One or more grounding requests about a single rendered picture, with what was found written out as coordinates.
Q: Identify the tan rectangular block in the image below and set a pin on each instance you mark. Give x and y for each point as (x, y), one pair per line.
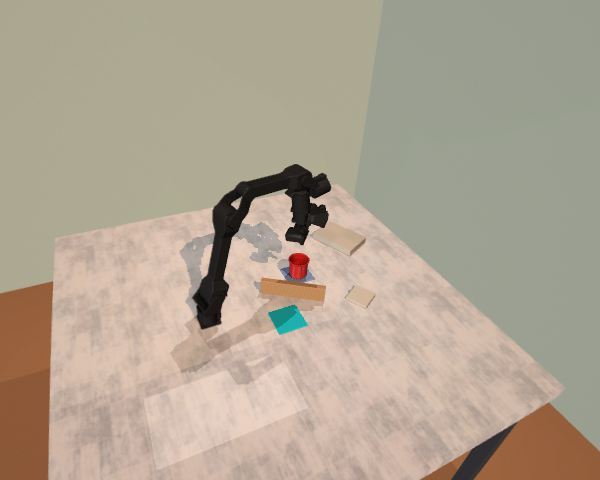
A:
(339, 238)

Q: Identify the tan flat slab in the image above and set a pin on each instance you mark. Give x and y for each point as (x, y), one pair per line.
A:
(361, 296)

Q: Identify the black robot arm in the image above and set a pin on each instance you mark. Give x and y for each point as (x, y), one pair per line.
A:
(227, 220)

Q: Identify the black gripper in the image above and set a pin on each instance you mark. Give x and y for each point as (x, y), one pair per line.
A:
(299, 232)

